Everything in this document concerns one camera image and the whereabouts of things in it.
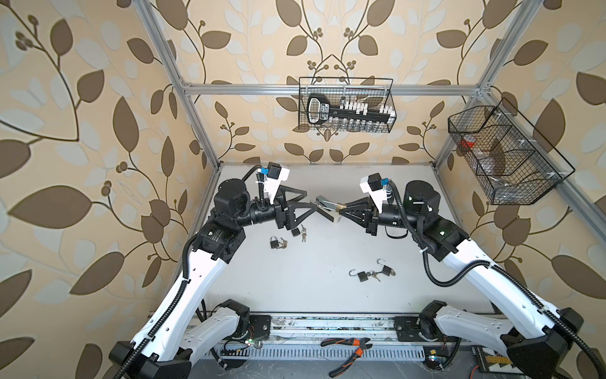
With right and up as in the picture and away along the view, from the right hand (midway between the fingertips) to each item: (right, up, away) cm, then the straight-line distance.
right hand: (343, 210), depth 62 cm
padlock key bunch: (-20, -16, +32) cm, 41 cm away
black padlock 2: (-24, -16, +32) cm, 43 cm away
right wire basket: (+55, +14, +11) cm, 58 cm away
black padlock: (-15, -12, +35) cm, 40 cm away
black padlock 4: (+19, -25, +25) cm, 40 cm away
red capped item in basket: (+50, +24, +25) cm, 61 cm away
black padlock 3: (+10, -26, +24) cm, 36 cm away
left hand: (-8, +3, -4) cm, 10 cm away
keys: (+15, -26, +25) cm, 39 cm away
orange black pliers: (+6, -42, +9) cm, 43 cm away
